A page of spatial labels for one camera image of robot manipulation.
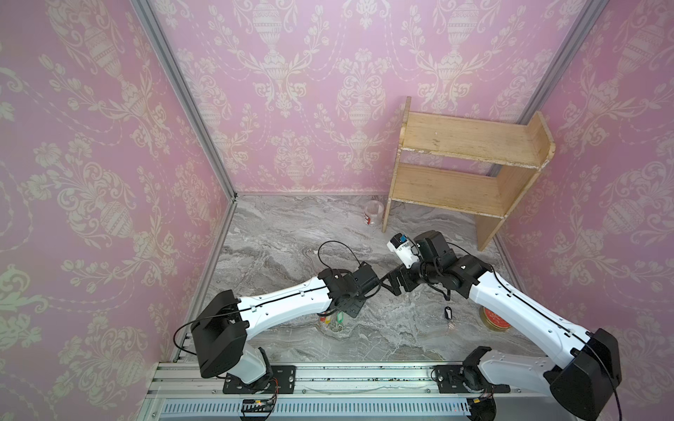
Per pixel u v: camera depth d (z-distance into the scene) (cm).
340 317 84
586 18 70
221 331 41
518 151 74
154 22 72
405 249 70
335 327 83
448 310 87
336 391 74
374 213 108
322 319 85
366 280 61
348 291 56
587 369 37
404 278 67
